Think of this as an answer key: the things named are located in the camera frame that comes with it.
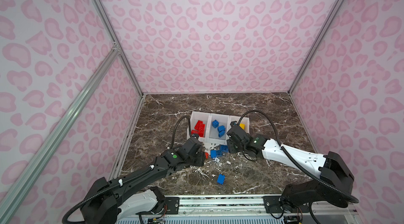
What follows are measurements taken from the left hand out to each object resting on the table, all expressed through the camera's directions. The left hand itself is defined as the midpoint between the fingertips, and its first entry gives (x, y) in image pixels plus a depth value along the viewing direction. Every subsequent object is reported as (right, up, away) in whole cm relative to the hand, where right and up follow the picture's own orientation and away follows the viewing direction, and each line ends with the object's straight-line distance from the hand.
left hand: (203, 155), depth 80 cm
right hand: (+15, +6, +3) cm, 16 cm away
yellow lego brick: (+24, +13, +18) cm, 33 cm away
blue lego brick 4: (+9, -12, 0) cm, 15 cm away
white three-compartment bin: (+6, +11, +19) cm, 23 cm away
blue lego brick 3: (+5, -2, +10) cm, 12 cm away
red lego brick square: (+2, -2, +8) cm, 8 cm away
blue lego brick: (+7, +14, +18) cm, 24 cm away
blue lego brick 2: (+11, +10, +20) cm, 25 cm away
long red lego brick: (-3, +11, +15) cm, 19 cm away
